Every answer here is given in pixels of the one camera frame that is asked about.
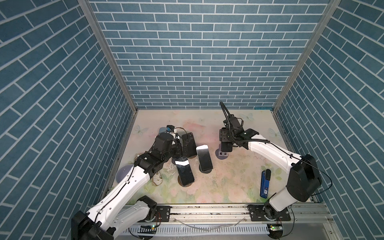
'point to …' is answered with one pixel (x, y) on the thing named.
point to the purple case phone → (189, 146)
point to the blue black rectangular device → (265, 178)
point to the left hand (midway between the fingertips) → (182, 143)
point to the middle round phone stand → (202, 170)
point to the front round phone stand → (180, 182)
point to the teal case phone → (204, 157)
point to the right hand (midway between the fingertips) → (224, 131)
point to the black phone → (185, 171)
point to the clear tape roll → (157, 180)
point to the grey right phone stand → (220, 155)
